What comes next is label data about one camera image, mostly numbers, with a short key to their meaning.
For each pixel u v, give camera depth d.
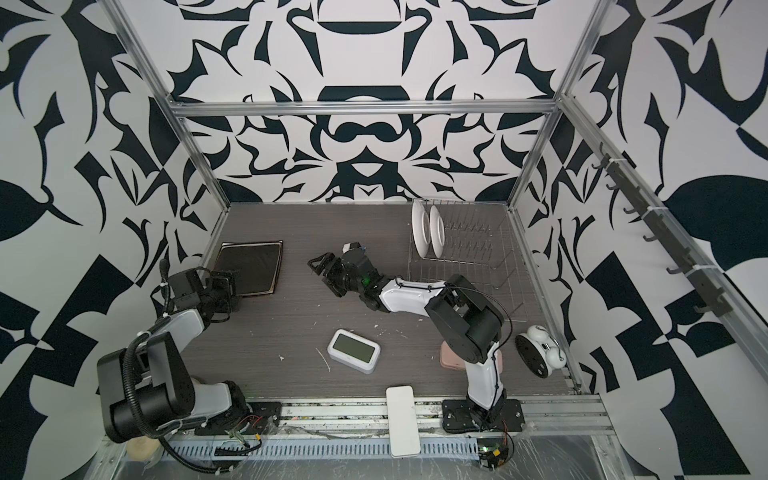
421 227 0.96
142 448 0.67
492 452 0.71
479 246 1.01
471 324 0.50
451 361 0.81
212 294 0.78
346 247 0.86
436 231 0.96
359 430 0.73
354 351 0.81
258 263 1.00
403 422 0.70
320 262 0.79
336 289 0.81
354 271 0.69
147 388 0.42
